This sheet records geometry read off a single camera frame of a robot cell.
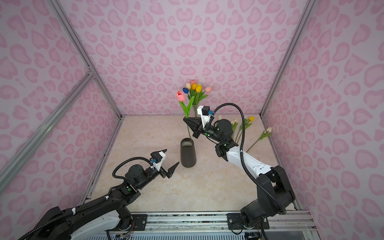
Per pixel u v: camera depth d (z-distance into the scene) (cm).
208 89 91
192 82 93
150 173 66
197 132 64
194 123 65
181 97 54
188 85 95
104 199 53
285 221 75
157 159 62
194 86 90
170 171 68
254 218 61
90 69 90
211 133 65
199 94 94
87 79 87
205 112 60
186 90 95
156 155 62
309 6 69
